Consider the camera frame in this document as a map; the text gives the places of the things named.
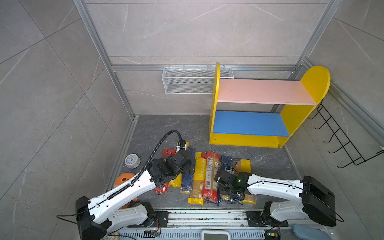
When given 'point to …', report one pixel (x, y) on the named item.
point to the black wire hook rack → (350, 149)
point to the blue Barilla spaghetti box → (187, 179)
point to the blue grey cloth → (307, 232)
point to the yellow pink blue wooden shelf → (263, 113)
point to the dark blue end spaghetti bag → (234, 200)
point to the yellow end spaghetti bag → (246, 168)
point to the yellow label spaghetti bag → (177, 182)
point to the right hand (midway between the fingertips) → (221, 189)
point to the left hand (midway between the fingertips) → (186, 158)
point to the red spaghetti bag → (163, 188)
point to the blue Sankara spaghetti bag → (226, 160)
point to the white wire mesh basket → (185, 80)
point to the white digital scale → (215, 235)
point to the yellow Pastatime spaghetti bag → (197, 195)
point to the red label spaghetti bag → (210, 190)
